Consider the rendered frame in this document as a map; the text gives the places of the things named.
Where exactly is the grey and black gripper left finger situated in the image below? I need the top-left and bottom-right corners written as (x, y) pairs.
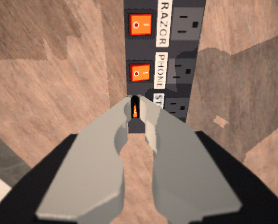
top-left (0, 95), bottom-right (135, 224)

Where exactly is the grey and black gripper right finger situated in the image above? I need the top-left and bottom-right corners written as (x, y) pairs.
top-left (135, 95), bottom-right (278, 224)

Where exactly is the black power strip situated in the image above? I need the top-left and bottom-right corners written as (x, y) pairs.
top-left (123, 0), bottom-right (206, 123)

